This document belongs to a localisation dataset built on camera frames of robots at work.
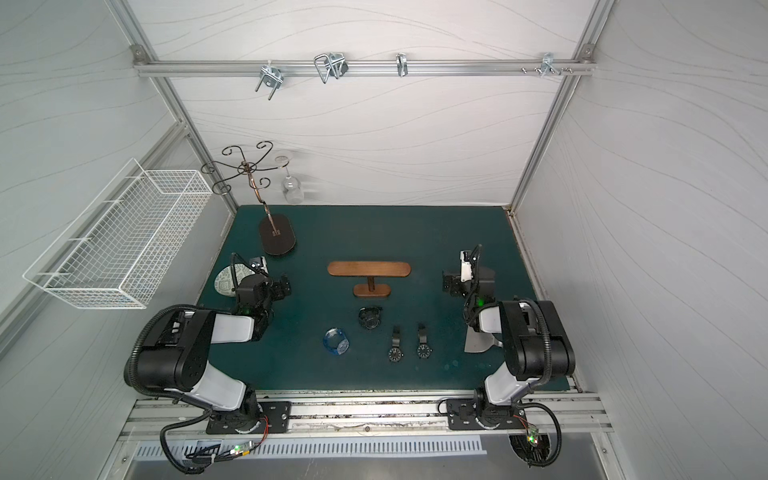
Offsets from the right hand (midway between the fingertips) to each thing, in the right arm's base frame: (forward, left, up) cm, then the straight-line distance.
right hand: (462, 268), depth 96 cm
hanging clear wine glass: (+19, +57, +17) cm, 63 cm away
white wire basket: (-17, +86, +28) cm, 92 cm away
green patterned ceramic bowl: (-8, +77, -1) cm, 78 cm away
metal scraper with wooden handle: (-21, -4, -9) cm, 23 cm away
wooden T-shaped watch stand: (-8, +29, +9) cm, 31 cm away
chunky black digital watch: (-18, +29, -1) cm, 34 cm away
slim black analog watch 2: (-26, +12, -4) cm, 29 cm away
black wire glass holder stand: (+15, +67, -3) cm, 69 cm away
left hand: (-6, +62, +1) cm, 62 cm away
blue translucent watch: (-24, +38, -5) cm, 45 cm away
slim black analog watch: (-27, +21, -4) cm, 34 cm away
